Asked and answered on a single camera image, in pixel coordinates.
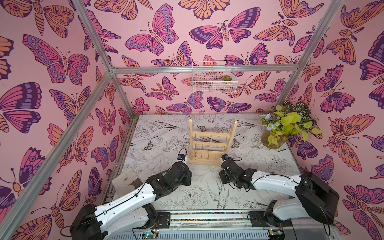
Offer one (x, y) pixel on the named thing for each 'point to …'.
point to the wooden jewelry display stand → (207, 149)
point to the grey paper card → (125, 182)
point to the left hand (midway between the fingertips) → (192, 172)
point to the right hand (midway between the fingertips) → (221, 172)
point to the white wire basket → (214, 77)
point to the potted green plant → (286, 120)
